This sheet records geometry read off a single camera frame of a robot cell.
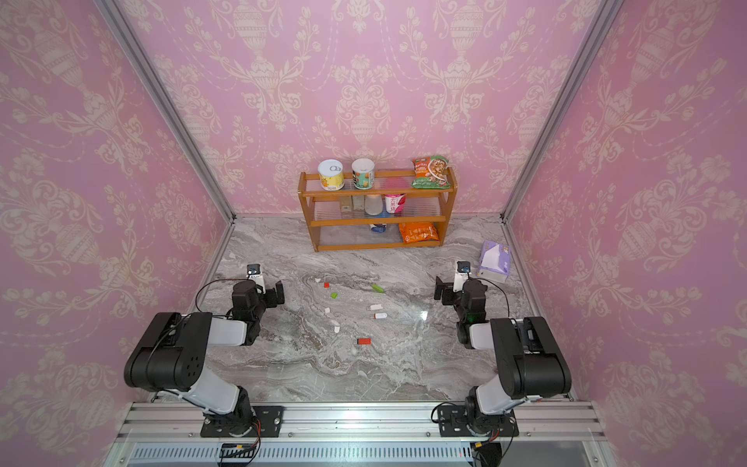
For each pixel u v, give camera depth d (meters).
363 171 0.85
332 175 0.85
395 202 0.97
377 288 1.00
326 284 1.01
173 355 0.46
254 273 0.83
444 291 0.85
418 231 1.11
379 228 1.12
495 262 1.00
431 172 0.88
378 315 0.94
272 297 0.89
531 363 0.45
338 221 1.02
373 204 0.99
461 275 0.81
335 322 0.92
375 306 0.95
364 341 0.88
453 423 0.73
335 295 0.97
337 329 0.90
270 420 0.74
